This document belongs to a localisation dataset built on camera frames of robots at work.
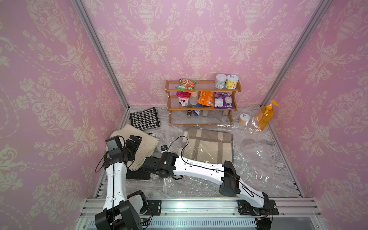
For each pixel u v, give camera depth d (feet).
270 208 2.08
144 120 3.50
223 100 3.28
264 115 3.10
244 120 3.47
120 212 1.28
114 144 2.01
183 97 3.10
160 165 1.71
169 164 1.70
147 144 3.03
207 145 2.93
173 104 3.87
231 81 2.88
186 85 2.87
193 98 3.22
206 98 3.29
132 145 2.38
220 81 2.91
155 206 2.44
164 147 2.26
